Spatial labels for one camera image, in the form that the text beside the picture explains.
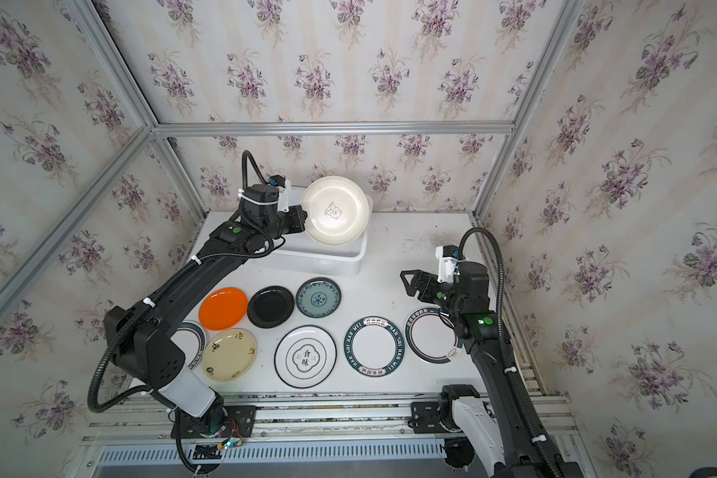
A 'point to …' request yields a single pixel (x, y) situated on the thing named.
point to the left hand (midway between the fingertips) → (308, 213)
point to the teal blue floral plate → (318, 297)
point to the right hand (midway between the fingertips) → (422, 276)
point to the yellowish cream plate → (229, 354)
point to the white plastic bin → (302, 255)
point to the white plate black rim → (305, 357)
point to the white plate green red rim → (431, 339)
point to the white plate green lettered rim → (373, 347)
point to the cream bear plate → (338, 210)
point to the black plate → (270, 307)
